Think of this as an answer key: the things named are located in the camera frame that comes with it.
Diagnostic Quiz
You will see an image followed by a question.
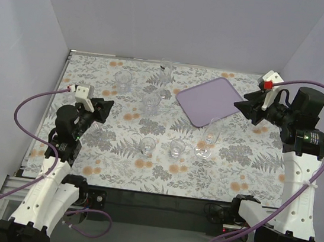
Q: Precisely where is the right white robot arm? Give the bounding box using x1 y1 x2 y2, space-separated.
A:
228 85 324 242

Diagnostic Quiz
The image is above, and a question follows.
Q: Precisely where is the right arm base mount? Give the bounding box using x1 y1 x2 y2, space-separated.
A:
203 202 249 236

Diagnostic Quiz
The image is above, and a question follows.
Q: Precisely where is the floral table mat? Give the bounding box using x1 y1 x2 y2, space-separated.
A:
21 45 312 213

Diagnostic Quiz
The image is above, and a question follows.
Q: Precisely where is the purple cable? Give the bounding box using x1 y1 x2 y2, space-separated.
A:
208 70 324 242
0 76 130 242

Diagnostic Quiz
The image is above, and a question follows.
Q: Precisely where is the ribbed tumbler centre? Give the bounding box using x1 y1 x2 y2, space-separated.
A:
142 92 161 116

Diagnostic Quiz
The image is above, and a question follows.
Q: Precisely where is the small glass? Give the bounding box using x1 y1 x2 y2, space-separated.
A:
169 139 185 158
140 137 156 156

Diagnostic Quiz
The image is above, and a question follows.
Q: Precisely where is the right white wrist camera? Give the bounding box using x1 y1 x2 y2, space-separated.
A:
258 70 284 111

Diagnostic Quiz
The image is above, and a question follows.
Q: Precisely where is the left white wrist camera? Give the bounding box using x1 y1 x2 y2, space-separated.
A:
75 84 95 113

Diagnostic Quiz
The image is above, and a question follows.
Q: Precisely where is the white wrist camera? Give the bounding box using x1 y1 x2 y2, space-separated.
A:
75 84 95 113
258 70 284 111

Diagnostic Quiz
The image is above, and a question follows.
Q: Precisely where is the faceted glass edge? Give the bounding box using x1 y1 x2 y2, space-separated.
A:
237 144 253 158

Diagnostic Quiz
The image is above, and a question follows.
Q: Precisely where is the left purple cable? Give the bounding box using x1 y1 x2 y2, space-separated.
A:
0 76 130 242

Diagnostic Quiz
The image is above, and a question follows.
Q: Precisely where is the champagne flute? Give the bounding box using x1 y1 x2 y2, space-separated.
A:
194 117 223 159
159 58 173 83

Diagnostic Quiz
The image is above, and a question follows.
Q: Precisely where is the lavender plastic tray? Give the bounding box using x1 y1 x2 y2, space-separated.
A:
176 78 243 128

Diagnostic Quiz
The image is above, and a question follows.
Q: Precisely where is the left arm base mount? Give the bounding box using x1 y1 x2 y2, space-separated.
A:
63 189 107 225

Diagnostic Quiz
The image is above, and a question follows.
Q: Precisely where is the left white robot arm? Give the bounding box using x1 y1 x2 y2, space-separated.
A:
0 98 114 242

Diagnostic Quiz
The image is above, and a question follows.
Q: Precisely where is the faceted tumbler back left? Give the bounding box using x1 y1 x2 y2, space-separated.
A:
114 70 133 93

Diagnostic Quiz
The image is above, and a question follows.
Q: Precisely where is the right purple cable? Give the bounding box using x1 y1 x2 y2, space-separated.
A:
208 70 324 242

